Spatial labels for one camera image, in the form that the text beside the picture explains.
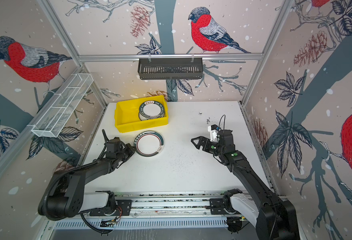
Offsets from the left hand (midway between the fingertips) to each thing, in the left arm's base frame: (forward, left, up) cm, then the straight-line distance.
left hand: (135, 147), depth 91 cm
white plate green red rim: (+5, -7, -5) cm, 9 cm away
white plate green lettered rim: (+31, -6, +1) cm, 31 cm away
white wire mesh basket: (+5, +35, +25) cm, 44 cm away
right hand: (-4, -36, +11) cm, 38 cm away
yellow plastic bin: (+27, +12, -3) cm, 29 cm away
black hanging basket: (+51, -21, +23) cm, 60 cm away
